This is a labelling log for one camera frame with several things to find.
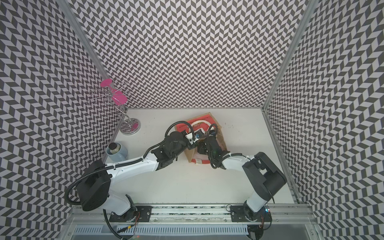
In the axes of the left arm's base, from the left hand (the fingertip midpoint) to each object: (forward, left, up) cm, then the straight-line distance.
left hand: (197, 130), depth 79 cm
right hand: (0, -2, -17) cm, 17 cm away
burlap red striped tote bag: (+4, -3, 0) cm, 5 cm away
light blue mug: (-7, +45, -15) cm, 48 cm away
